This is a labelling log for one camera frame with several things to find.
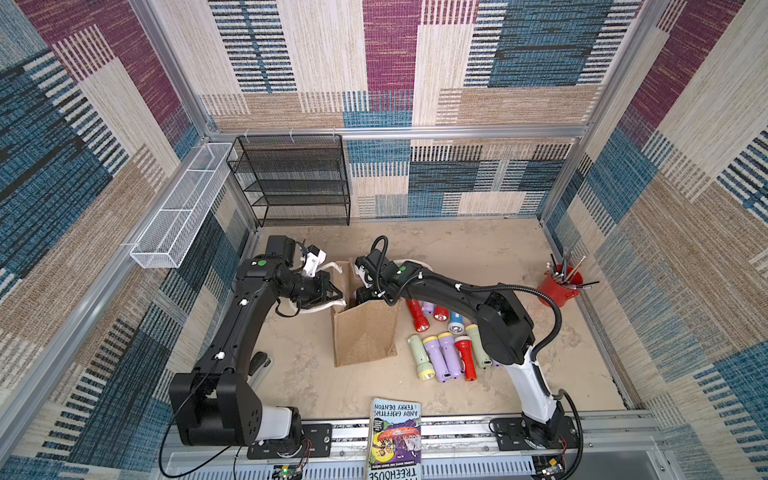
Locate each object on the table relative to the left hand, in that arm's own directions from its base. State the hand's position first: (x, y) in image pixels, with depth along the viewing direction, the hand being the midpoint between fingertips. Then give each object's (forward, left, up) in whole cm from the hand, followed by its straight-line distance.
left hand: (341, 295), depth 77 cm
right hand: (+5, -6, -14) cm, 16 cm away
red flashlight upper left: (+1, -22, -17) cm, 27 cm away
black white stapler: (-12, +23, -15) cm, 30 cm away
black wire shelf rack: (+48, +21, +1) cm, 53 cm away
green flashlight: (-11, -21, -16) cm, 29 cm away
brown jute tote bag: (-5, -5, -10) cm, 13 cm away
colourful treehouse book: (-29, -13, -17) cm, 36 cm away
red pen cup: (+6, -61, -5) cm, 61 cm away
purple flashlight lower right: (-12, -29, -17) cm, 36 cm away
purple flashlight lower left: (-7, -24, -16) cm, 30 cm away
